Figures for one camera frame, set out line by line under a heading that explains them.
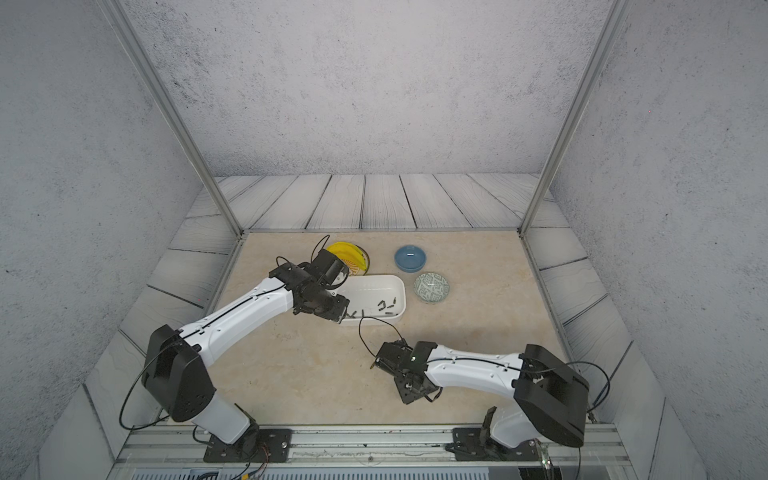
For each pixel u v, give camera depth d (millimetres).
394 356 637
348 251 1052
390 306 988
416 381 572
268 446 727
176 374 429
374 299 1038
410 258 1101
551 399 417
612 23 715
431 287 1016
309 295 595
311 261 659
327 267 659
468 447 728
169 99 849
